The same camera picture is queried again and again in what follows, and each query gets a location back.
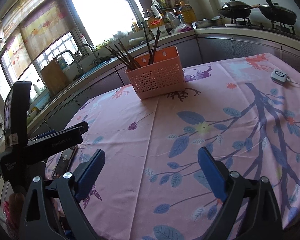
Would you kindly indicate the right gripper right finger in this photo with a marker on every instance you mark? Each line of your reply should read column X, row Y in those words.
column 262, row 218

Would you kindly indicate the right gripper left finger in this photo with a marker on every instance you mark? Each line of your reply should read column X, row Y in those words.
column 51, row 209

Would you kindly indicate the black smartphone red case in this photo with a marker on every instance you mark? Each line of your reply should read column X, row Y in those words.
column 64, row 162

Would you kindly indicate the wooden cutting board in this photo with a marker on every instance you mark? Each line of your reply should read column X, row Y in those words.
column 53, row 77

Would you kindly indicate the pink floral tablecloth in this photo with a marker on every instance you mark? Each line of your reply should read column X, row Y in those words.
column 151, row 186

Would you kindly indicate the white round remote device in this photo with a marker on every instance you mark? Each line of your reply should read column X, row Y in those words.
column 279, row 77

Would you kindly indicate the dark chopsticks left bunch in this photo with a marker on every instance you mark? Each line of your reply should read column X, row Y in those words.
column 124, row 56

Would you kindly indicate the pink perforated utensil basket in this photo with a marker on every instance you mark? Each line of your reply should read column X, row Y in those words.
column 164, row 76

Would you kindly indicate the gas stove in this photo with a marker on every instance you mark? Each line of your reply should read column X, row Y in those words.
column 273, row 27

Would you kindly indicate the yellow labelled seasoning box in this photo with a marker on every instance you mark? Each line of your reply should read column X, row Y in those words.
column 154, row 23

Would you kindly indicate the metal bowl on counter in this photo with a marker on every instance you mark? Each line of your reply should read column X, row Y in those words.
column 206, row 23

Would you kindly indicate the black wok right burner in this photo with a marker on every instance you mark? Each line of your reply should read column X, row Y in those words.
column 276, row 13

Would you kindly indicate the black wok with lid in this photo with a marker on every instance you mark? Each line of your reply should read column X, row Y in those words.
column 236, row 9

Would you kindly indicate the yellow cooking oil bottle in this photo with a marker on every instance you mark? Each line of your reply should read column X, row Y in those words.
column 187, row 13

